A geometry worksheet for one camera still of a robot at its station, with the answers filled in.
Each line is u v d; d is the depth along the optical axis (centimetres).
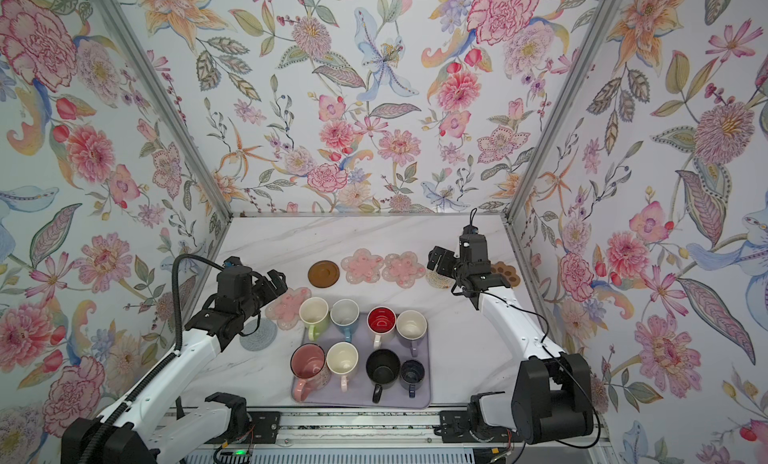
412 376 81
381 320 90
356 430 75
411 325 90
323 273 104
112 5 71
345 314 89
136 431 40
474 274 64
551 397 41
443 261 77
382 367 82
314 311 89
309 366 82
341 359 81
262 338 88
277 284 75
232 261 73
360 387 80
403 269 104
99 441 38
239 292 64
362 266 107
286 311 94
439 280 101
